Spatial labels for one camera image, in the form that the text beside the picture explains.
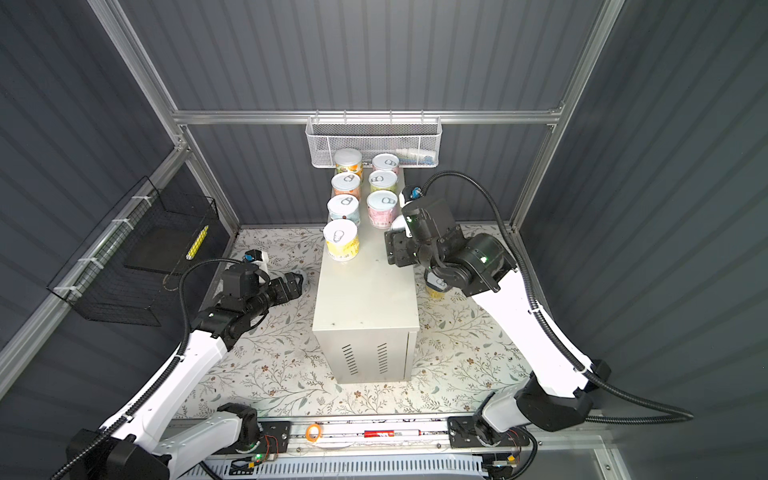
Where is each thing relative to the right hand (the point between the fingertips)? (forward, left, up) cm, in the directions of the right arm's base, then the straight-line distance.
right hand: (403, 239), depth 63 cm
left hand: (+2, +31, -19) cm, 36 cm away
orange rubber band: (-30, +21, -38) cm, 53 cm away
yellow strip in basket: (+9, +55, -10) cm, 56 cm away
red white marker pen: (-30, +4, -39) cm, 49 cm away
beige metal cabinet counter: (-16, +8, -5) cm, 19 cm away
